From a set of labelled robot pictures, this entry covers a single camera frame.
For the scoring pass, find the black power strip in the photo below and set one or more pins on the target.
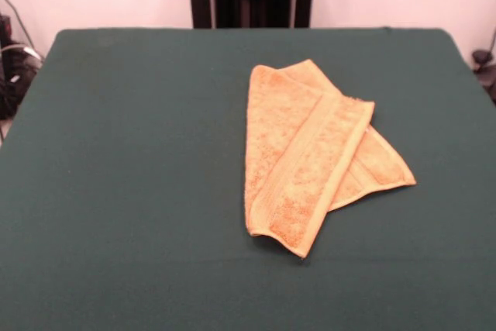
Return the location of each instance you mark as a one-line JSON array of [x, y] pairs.
[[4, 28]]

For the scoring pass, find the orange terry towel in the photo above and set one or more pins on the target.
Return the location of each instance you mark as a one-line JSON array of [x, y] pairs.
[[294, 145]]

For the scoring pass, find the dark green table cloth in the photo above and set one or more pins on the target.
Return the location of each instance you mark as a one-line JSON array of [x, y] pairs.
[[135, 191]]

